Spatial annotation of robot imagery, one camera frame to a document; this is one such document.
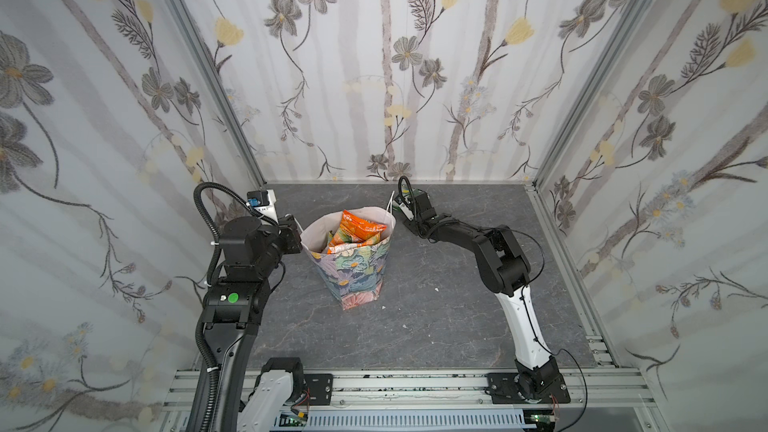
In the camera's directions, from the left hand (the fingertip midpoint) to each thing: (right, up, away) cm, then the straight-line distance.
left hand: (289, 208), depth 67 cm
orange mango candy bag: (+15, -6, +13) cm, 21 cm away
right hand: (+32, +3, +39) cm, 50 cm away
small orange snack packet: (+12, -2, +12) cm, 17 cm away
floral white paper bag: (+14, -18, +12) cm, 26 cm away
